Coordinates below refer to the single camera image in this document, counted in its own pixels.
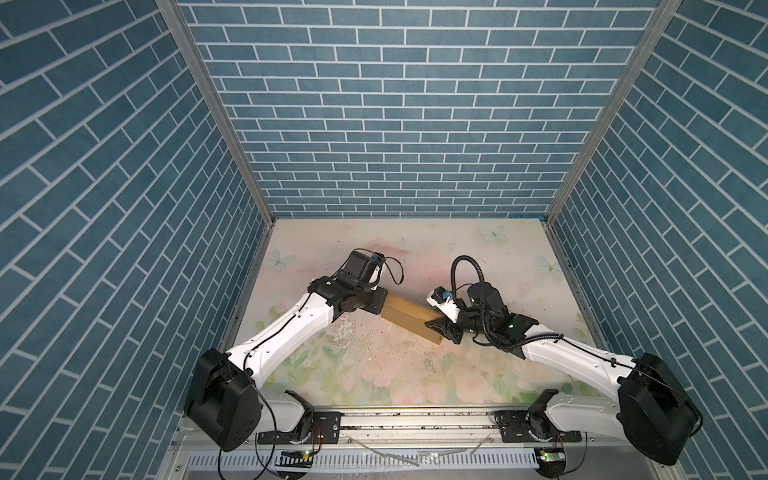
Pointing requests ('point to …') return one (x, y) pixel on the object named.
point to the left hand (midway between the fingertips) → (382, 296)
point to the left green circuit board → (295, 459)
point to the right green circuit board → (552, 455)
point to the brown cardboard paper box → (411, 316)
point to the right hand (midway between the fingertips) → (427, 314)
